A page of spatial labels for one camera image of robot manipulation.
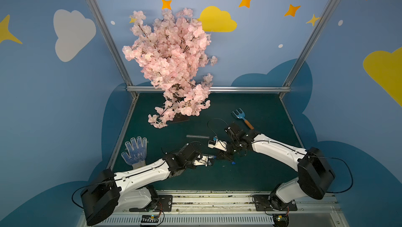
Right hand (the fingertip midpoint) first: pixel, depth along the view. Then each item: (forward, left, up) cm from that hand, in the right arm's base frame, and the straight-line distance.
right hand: (219, 153), depth 83 cm
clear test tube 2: (-2, +4, 0) cm, 4 cm away
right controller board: (-26, -30, -11) cm, 42 cm away
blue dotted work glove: (0, +48, -7) cm, 48 cm away
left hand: (+2, +12, +1) cm, 12 cm away
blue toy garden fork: (+32, -16, -7) cm, 36 cm away
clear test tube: (+14, +13, -8) cm, 21 cm away
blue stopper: (+1, +3, +14) cm, 14 cm away
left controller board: (-30, +32, -10) cm, 45 cm away
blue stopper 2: (-2, -9, -7) cm, 11 cm away
